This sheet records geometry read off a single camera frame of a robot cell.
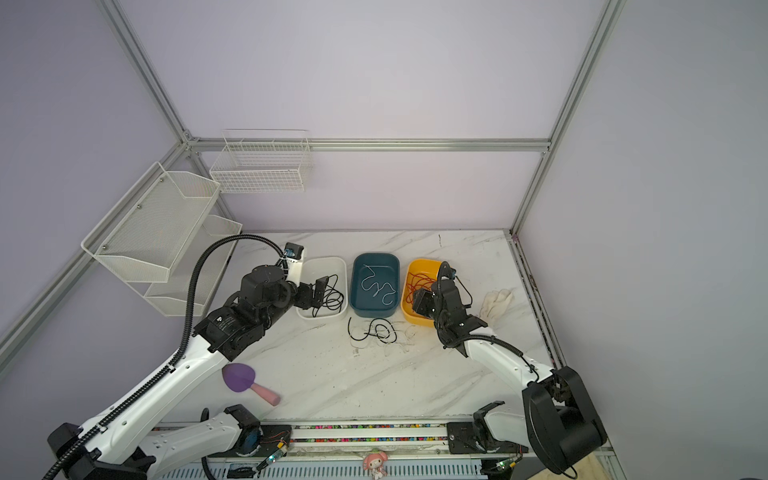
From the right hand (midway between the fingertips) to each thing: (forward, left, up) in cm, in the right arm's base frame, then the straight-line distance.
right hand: (417, 293), depth 87 cm
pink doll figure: (-41, +11, -10) cm, 44 cm away
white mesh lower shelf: (-8, +65, +10) cm, 66 cm away
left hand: (-5, +28, +15) cm, 32 cm away
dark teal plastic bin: (+9, +14, -11) cm, 20 cm away
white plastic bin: (+17, +28, -10) cm, 35 cm away
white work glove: (+4, -26, -13) cm, 29 cm away
